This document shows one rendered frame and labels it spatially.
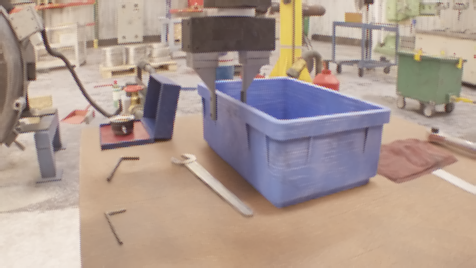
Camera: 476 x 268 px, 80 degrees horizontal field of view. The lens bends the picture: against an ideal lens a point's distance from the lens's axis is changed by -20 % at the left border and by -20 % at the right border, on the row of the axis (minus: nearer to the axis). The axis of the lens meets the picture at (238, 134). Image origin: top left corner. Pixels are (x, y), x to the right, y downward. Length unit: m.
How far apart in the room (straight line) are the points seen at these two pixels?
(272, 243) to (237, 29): 0.28
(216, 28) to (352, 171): 0.27
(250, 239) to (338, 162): 0.16
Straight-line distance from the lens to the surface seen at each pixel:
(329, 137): 0.45
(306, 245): 0.39
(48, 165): 1.81
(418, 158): 0.65
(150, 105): 0.84
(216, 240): 0.39
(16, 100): 1.40
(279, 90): 0.72
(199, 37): 0.47
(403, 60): 3.33
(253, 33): 0.50
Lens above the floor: 0.70
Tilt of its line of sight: 18 degrees down
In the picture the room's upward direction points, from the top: straight up
